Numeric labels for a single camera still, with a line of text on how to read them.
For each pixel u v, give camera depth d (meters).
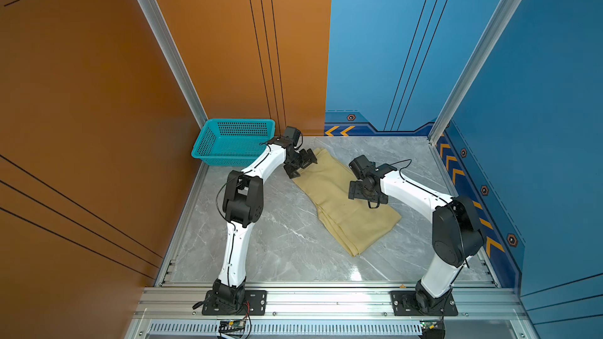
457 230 0.47
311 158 0.92
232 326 0.72
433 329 0.71
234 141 1.19
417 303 0.64
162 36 0.83
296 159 0.88
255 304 0.74
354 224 0.91
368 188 0.67
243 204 0.60
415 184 0.56
